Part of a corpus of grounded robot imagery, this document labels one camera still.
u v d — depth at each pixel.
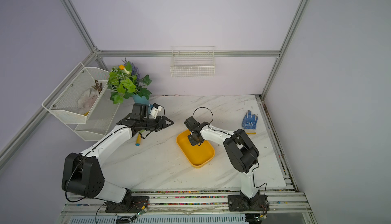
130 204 0.68
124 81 0.79
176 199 0.76
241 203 0.73
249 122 1.04
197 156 0.88
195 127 0.72
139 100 0.98
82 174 0.42
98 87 0.82
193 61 0.97
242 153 0.50
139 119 0.67
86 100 0.78
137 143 0.92
